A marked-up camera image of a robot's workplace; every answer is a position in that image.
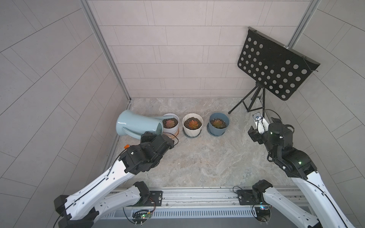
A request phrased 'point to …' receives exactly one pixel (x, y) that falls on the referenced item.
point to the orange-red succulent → (193, 124)
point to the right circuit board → (263, 215)
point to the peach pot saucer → (173, 136)
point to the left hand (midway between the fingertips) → (147, 132)
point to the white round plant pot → (176, 119)
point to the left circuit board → (140, 217)
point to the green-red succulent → (218, 123)
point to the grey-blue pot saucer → (190, 137)
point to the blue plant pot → (214, 130)
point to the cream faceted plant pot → (187, 118)
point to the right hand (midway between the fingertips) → (260, 121)
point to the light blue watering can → (135, 125)
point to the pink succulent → (170, 123)
